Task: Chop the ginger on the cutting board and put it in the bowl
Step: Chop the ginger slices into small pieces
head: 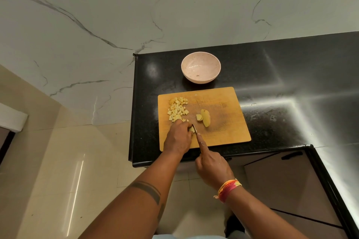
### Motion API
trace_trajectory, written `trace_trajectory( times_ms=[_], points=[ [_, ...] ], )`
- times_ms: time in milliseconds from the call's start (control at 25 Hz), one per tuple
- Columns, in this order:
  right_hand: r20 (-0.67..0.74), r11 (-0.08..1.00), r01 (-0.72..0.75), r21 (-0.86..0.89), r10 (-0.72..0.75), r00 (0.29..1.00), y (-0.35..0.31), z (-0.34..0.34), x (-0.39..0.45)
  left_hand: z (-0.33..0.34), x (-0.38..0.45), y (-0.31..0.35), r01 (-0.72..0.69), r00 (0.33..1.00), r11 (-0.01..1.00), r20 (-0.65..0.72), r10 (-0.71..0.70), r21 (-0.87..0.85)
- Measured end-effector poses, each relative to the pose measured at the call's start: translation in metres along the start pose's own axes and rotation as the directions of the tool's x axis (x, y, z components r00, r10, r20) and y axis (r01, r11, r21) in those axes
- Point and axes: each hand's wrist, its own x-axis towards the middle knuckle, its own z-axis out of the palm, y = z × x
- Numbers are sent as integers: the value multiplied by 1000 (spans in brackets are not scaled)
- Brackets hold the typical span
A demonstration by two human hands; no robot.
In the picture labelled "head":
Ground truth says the person's left hand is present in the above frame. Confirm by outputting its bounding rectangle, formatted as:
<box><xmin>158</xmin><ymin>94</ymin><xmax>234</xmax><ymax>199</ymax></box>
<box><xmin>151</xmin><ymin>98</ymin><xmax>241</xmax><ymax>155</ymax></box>
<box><xmin>163</xmin><ymin>119</ymin><xmax>194</xmax><ymax>156</ymax></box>

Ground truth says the person's right hand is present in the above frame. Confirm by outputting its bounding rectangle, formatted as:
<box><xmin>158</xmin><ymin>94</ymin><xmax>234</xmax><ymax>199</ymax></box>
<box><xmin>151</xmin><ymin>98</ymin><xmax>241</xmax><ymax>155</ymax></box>
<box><xmin>194</xmin><ymin>133</ymin><xmax>236</xmax><ymax>191</ymax></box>

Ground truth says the pile of diced potato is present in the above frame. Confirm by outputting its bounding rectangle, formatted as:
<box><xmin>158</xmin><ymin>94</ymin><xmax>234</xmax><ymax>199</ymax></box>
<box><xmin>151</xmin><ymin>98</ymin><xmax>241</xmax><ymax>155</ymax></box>
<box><xmin>167</xmin><ymin>97</ymin><xmax>190</xmax><ymax>123</ymax></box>

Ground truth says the yellow potato half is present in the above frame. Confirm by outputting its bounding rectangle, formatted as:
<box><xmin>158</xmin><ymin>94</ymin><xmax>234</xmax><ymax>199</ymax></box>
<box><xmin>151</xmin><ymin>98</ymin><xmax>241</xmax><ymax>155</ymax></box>
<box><xmin>200</xmin><ymin>109</ymin><xmax>212</xmax><ymax>128</ymax></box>

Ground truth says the pink speckled bowl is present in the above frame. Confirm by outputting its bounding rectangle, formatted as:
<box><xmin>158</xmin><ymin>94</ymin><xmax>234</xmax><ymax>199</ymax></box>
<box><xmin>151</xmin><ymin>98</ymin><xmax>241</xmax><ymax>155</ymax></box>
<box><xmin>180</xmin><ymin>51</ymin><xmax>222</xmax><ymax>85</ymax></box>

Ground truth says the person's left forearm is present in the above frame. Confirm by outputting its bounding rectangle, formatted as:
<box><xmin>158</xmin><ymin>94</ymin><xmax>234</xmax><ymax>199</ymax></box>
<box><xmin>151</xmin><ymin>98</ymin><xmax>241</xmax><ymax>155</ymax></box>
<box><xmin>78</xmin><ymin>152</ymin><xmax>184</xmax><ymax>239</ymax></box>

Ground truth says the person's foot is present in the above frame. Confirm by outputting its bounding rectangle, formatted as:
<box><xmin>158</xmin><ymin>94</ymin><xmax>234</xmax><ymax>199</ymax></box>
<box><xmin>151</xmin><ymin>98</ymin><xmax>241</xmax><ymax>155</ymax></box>
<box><xmin>224</xmin><ymin>214</ymin><xmax>246</xmax><ymax>238</ymax></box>

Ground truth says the wooden cutting board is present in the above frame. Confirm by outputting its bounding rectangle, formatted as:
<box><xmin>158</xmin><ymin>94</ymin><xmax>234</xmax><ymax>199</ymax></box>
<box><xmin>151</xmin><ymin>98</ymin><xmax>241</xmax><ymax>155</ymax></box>
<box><xmin>157</xmin><ymin>87</ymin><xmax>252</xmax><ymax>152</ymax></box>

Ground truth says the red orange thread bracelet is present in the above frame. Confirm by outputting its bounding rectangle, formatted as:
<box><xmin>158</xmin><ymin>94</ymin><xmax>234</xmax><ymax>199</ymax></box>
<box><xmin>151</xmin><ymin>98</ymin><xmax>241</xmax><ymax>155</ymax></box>
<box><xmin>213</xmin><ymin>179</ymin><xmax>243</xmax><ymax>204</ymax></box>

